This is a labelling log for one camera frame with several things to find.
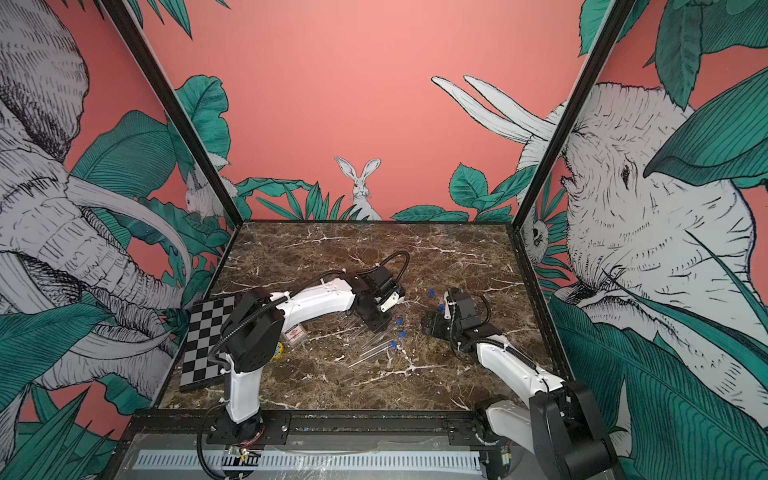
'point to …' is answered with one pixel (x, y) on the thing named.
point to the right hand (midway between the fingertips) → (429, 317)
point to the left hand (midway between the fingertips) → (384, 319)
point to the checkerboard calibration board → (206, 321)
